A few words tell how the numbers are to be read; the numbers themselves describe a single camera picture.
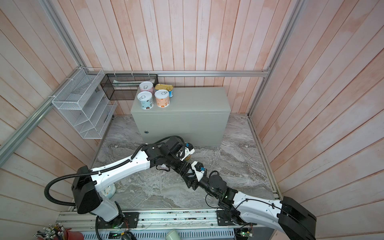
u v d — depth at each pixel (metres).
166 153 0.59
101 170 0.44
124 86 0.88
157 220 0.75
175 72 0.96
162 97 0.73
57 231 0.56
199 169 0.63
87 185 0.41
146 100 0.72
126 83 0.88
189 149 0.69
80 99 0.78
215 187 0.58
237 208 0.55
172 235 0.63
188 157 0.68
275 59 0.86
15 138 0.54
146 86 0.78
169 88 0.80
